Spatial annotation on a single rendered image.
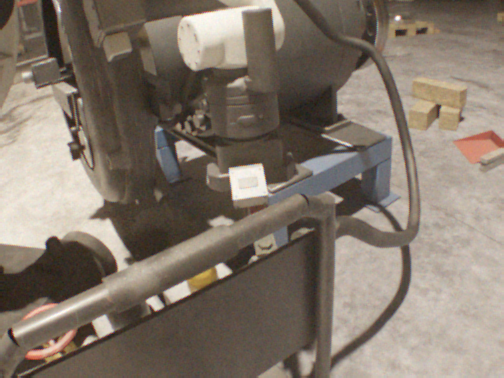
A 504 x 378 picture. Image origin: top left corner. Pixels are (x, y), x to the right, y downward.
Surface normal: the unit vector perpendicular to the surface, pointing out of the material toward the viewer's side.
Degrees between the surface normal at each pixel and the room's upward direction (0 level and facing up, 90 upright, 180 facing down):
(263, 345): 90
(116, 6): 68
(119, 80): 87
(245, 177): 30
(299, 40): 91
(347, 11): 78
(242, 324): 90
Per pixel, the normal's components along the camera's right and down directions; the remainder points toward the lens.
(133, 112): 0.57, 0.42
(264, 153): 0.11, 0.46
